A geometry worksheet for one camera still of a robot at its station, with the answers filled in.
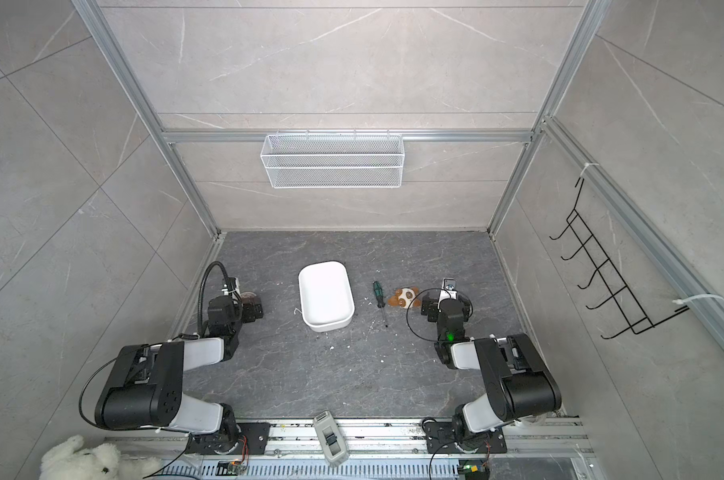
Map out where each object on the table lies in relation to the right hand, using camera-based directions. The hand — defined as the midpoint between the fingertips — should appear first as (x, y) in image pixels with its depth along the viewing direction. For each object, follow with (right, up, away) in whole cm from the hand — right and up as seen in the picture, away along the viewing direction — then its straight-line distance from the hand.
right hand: (447, 294), depth 93 cm
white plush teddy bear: (-77, -28, -36) cm, 90 cm away
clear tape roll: (-66, -1, +5) cm, 66 cm away
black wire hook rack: (+30, +3, -29) cm, 42 cm away
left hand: (-65, 0, +1) cm, 65 cm away
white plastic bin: (-40, -1, +7) cm, 40 cm away
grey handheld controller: (-34, -32, -23) cm, 52 cm away
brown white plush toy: (-13, -2, +4) cm, 14 cm away
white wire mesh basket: (-37, +45, +7) cm, 59 cm away
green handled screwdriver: (-22, -2, +5) cm, 22 cm away
